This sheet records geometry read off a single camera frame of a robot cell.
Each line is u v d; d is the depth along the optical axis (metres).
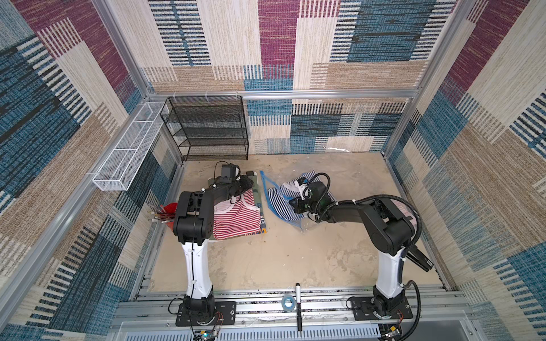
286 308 0.74
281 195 0.97
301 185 0.90
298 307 0.74
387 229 0.53
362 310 0.73
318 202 0.79
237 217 0.94
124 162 0.73
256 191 1.03
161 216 0.84
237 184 0.93
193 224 0.57
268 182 1.00
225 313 0.73
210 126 1.09
